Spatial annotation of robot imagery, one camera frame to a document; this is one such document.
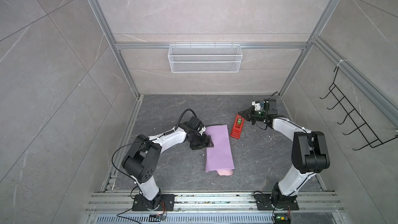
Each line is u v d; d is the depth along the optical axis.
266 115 0.74
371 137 0.60
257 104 0.88
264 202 0.73
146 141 0.50
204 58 1.00
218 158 0.81
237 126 0.97
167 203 0.73
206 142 0.78
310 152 0.48
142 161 0.46
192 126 0.73
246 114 0.84
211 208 0.73
